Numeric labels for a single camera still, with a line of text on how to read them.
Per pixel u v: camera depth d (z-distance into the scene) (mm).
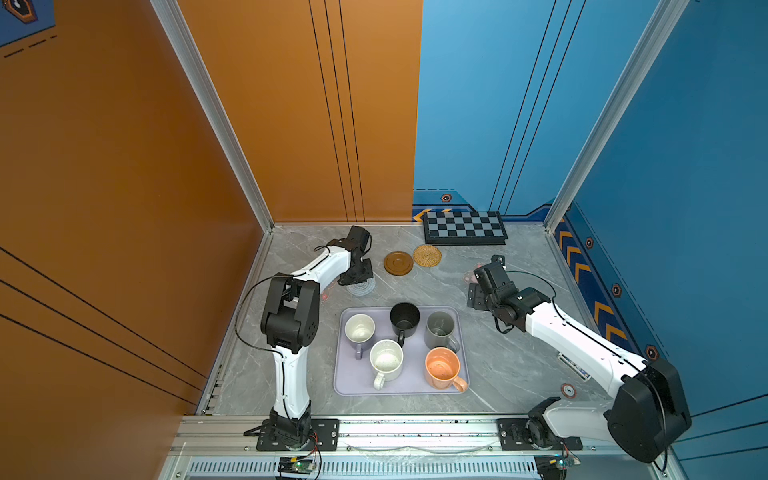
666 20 700
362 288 1010
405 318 879
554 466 700
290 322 536
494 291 632
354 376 827
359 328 888
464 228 1155
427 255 1096
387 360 843
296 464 707
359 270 851
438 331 892
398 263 1085
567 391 807
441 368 841
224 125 901
